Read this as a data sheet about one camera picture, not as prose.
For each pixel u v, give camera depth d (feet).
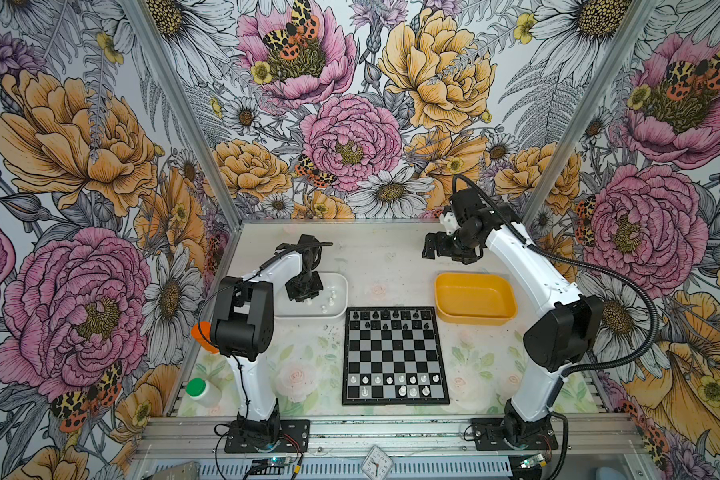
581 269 1.57
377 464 2.26
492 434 2.44
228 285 1.77
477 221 1.96
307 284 2.85
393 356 2.80
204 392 2.40
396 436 2.50
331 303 3.17
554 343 1.56
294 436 2.40
